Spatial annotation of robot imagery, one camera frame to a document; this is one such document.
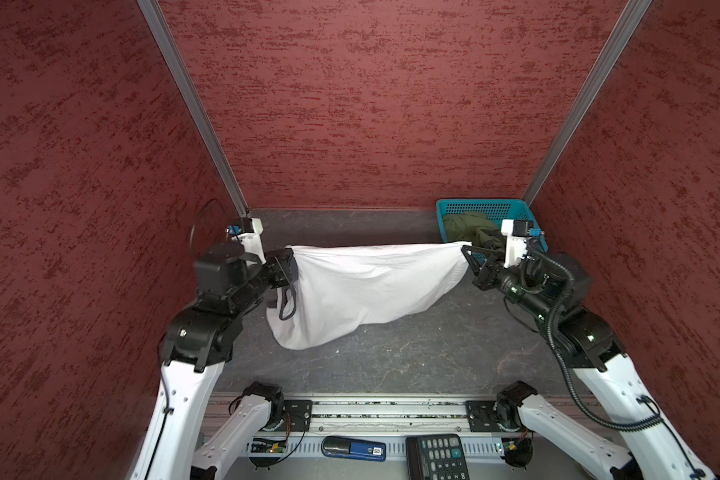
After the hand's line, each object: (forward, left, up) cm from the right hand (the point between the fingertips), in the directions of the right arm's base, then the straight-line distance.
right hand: (458, 255), depth 62 cm
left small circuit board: (-29, +46, -38) cm, 66 cm away
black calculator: (-33, +5, -35) cm, 48 cm away
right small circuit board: (-32, -16, -39) cm, 53 cm away
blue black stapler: (-31, +24, -31) cm, 50 cm away
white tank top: (+3, +27, -17) cm, 32 cm away
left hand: (+1, +36, -2) cm, 36 cm away
